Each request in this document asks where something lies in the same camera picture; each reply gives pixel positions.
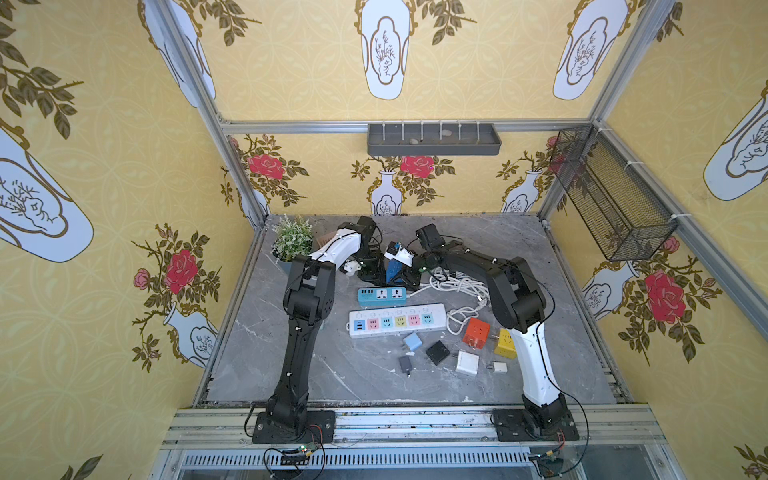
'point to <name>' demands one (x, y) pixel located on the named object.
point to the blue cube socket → (393, 269)
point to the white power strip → (397, 320)
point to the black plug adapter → (437, 353)
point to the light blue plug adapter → (413, 341)
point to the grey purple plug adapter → (406, 365)
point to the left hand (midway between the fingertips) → (386, 271)
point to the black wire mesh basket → (626, 218)
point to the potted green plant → (291, 241)
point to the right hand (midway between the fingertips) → (388, 275)
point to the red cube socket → (476, 333)
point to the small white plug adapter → (500, 366)
